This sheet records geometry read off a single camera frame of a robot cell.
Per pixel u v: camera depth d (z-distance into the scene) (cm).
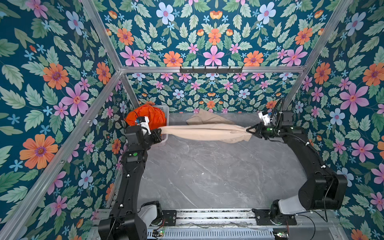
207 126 82
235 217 75
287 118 64
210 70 92
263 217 73
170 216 74
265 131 70
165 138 93
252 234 77
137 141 56
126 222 38
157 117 102
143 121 67
